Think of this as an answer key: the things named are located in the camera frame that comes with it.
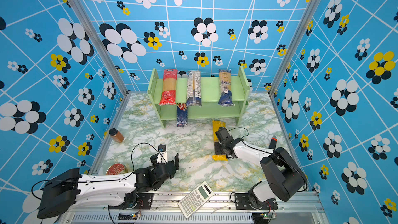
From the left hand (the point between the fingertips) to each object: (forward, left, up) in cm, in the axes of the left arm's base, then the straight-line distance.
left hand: (173, 155), depth 83 cm
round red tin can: (-6, +30, -3) cm, 31 cm away
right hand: (+7, -26, -6) cm, 28 cm away
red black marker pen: (+9, -58, -5) cm, 59 cm away
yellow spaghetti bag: (+22, -25, -4) cm, 33 cm away
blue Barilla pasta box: (+19, -4, +11) cm, 22 cm away
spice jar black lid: (+13, +36, +3) cm, 38 cm away
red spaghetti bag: (+20, +1, +25) cm, 32 cm away
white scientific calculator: (-20, -13, -5) cm, 24 cm away
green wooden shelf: (+25, -20, +9) cm, 33 cm away
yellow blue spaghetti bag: (+20, -27, +24) cm, 42 cm away
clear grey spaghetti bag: (+24, -11, +25) cm, 36 cm away
